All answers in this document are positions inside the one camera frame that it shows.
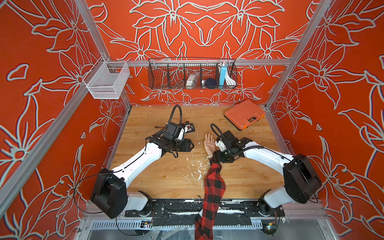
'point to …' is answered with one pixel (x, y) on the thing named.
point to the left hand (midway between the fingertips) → (191, 145)
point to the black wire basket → (171, 73)
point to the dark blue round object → (211, 83)
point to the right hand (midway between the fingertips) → (213, 161)
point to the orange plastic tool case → (243, 114)
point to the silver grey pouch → (192, 79)
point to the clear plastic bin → (108, 80)
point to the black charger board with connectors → (189, 127)
